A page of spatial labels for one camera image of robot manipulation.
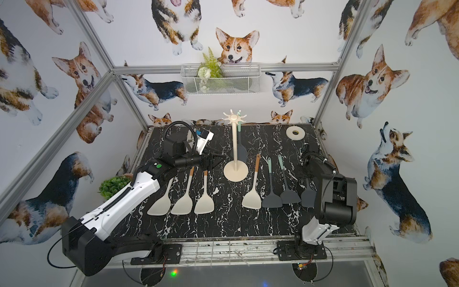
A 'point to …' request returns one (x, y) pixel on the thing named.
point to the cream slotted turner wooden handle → (253, 201)
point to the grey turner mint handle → (288, 197)
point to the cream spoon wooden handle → (162, 206)
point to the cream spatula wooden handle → (184, 205)
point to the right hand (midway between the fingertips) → (306, 169)
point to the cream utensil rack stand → (237, 170)
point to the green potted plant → (107, 187)
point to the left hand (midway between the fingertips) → (224, 152)
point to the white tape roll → (297, 137)
